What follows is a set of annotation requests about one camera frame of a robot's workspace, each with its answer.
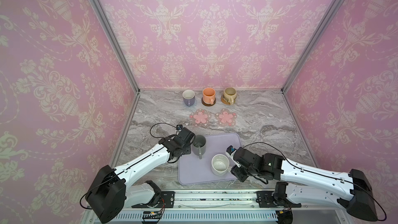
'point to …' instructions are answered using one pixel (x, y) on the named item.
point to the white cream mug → (220, 165)
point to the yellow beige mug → (229, 94)
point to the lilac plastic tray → (192, 170)
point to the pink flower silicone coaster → (226, 118)
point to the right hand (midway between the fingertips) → (233, 170)
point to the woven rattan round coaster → (224, 101)
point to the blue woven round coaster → (195, 102)
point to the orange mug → (209, 95)
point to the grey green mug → (199, 145)
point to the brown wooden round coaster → (208, 104)
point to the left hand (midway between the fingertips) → (186, 148)
